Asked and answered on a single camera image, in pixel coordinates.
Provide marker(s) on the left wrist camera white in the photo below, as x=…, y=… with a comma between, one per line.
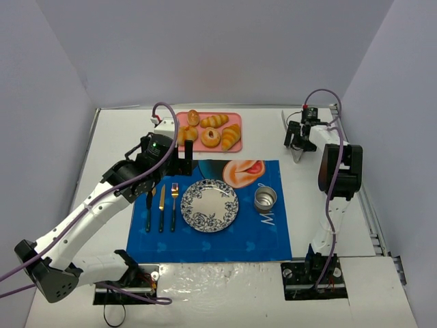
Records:
x=168, y=126

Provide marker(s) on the blue floral plate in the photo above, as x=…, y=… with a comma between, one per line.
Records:
x=209, y=206

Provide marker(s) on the gold knife green handle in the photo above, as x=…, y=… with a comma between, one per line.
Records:
x=162, y=209

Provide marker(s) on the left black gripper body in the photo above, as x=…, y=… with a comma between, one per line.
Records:
x=182, y=165

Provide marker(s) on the metal cup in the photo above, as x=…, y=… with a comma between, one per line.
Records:
x=265, y=199

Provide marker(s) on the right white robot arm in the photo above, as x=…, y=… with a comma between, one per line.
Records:
x=340, y=172

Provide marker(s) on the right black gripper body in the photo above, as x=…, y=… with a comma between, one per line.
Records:
x=300, y=137

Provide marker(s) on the aluminium rail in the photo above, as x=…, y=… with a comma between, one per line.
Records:
x=376, y=233

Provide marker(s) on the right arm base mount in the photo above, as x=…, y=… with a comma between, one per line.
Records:
x=300, y=276

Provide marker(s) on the round striped bun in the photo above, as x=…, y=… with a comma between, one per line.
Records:
x=187, y=133

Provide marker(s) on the pink tray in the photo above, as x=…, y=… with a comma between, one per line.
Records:
x=234, y=118

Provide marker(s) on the upper striped croissant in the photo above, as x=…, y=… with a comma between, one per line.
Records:
x=214, y=121

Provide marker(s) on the sugared donut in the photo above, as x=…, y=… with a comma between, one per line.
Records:
x=210, y=137

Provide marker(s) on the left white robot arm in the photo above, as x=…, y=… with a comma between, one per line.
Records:
x=52, y=263

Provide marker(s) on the blue cartoon placemat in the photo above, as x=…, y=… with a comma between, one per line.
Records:
x=252, y=237

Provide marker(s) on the small round bun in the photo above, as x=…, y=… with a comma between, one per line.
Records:
x=193, y=118

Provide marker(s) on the gold spoon green handle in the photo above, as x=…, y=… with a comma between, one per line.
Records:
x=149, y=199

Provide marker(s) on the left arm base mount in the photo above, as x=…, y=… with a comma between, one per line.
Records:
x=143, y=283

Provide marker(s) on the gold fork green handle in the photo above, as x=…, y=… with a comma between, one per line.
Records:
x=174, y=194

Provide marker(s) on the striped croissant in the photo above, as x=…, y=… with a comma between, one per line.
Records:
x=214, y=121
x=230, y=136

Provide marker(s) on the right striped croissant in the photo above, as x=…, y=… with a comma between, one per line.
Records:
x=230, y=136

